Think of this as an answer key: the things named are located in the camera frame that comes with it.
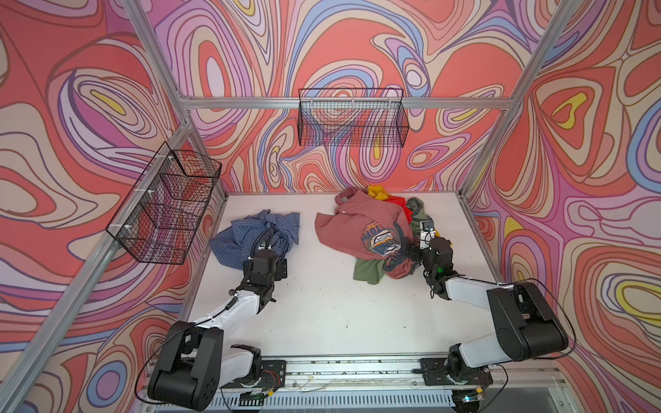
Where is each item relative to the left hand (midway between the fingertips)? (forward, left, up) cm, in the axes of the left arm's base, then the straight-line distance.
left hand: (270, 259), depth 91 cm
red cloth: (+23, -51, +4) cm, 56 cm away
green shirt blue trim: (-2, -37, -5) cm, 38 cm away
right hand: (+7, -55, +2) cm, 55 cm away
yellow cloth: (+33, -43, +1) cm, 54 cm away
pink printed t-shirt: (+13, -36, +1) cm, 38 cm away
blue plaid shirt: (+7, +14, -1) cm, 16 cm away
